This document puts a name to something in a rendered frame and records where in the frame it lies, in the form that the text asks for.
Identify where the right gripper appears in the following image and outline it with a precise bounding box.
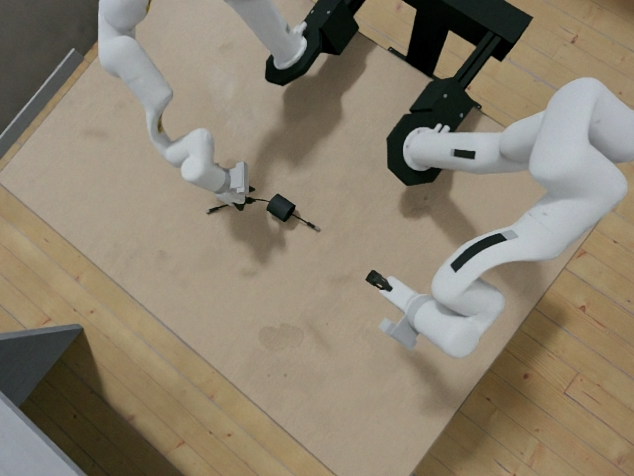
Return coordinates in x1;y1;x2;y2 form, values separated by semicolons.
215;185;256;211

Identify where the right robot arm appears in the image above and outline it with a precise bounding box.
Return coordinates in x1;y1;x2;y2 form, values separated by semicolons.
99;0;307;195

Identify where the dark grey hollow cylinder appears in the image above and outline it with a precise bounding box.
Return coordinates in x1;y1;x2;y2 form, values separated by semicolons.
267;194;296;222

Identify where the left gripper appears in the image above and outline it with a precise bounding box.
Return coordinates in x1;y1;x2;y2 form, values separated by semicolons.
365;270;427;314

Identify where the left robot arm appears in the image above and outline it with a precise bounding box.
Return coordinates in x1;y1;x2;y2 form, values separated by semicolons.
378;77;634;358

